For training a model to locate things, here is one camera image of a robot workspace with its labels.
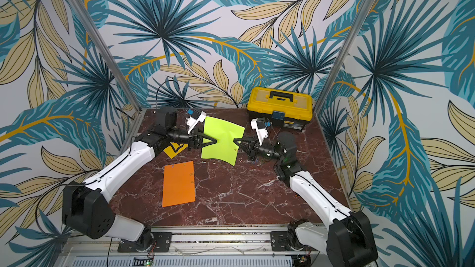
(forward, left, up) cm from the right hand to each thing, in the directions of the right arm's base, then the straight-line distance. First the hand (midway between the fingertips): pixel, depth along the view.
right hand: (235, 141), depth 69 cm
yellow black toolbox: (+30, -28, -14) cm, 43 cm away
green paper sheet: (-1, +4, -3) cm, 5 cm away
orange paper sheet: (-3, +28, -31) cm, 42 cm away
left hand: (0, +8, -1) cm, 8 cm away
